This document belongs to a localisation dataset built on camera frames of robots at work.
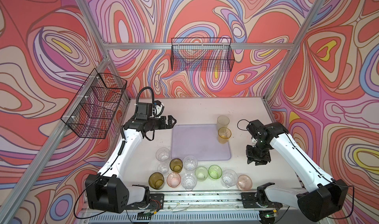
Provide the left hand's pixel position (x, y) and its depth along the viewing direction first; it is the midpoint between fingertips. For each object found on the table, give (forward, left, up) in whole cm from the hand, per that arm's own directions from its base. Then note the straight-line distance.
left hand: (170, 120), depth 80 cm
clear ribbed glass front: (-25, -10, -22) cm, 35 cm away
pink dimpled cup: (-27, -40, -20) cm, 52 cm away
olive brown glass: (-17, -3, -20) cm, 27 cm away
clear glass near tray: (-12, +6, -19) cm, 23 cm away
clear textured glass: (-16, -11, -19) cm, 28 cm away
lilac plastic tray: (-1, -17, -22) cm, 27 cm away
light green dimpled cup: (-22, -17, -20) cm, 34 cm away
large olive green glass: (-25, +8, -21) cm, 34 cm away
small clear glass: (-20, +4, -16) cm, 26 cm away
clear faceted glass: (-24, -32, -21) cm, 46 cm away
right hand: (-23, -42, -7) cm, 48 cm away
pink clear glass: (-25, -2, -21) cm, 33 cm away
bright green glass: (-21, -25, -21) cm, 39 cm away
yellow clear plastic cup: (+2, -33, -19) cm, 38 cm away
